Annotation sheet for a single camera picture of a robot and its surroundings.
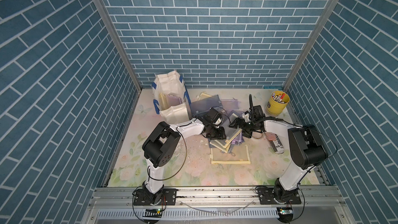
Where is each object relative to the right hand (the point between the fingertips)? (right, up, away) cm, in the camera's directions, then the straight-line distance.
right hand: (235, 129), depth 94 cm
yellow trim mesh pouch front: (+2, -14, -6) cm, 15 cm away
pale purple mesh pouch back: (0, +15, +17) cm, 23 cm away
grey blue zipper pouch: (-22, +14, +18) cm, 32 cm away
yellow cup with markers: (+27, +16, +1) cm, 31 cm away
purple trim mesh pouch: (-41, +18, +10) cm, 46 cm away
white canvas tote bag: (-41, +30, +9) cm, 52 cm away
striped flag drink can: (+22, -6, -5) cm, 23 cm away
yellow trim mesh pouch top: (-45, +16, +4) cm, 48 cm away
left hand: (-5, -5, -5) cm, 9 cm away
